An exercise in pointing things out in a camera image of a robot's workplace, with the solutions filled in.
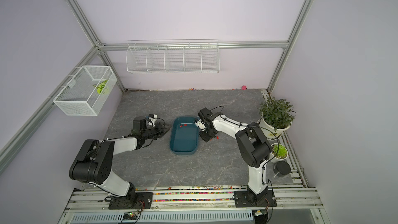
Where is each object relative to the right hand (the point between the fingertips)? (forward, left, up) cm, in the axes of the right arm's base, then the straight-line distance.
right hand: (206, 135), depth 94 cm
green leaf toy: (+15, +56, +28) cm, 64 cm away
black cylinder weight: (-21, -39, +3) cm, 44 cm away
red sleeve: (-1, -7, -1) cm, 7 cm away
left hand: (+2, +21, +6) cm, 22 cm away
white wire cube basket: (+9, +65, +26) cm, 71 cm away
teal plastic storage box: (0, +14, -1) cm, 14 cm away
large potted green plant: (+2, -38, +18) cm, 42 cm away
